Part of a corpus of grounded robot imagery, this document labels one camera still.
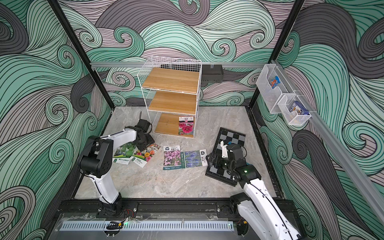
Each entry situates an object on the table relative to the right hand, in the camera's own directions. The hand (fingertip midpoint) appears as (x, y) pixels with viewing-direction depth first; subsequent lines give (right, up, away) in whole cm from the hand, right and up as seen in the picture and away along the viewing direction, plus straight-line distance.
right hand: (215, 158), depth 79 cm
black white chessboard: (+17, +9, +19) cm, 27 cm away
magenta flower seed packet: (-16, +17, +28) cm, 36 cm away
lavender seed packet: (-10, -4, +14) cm, 17 cm away
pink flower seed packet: (-24, -4, +13) cm, 27 cm away
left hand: (-39, +6, +18) cm, 44 cm away
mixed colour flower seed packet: (-44, -3, +14) cm, 47 cm away
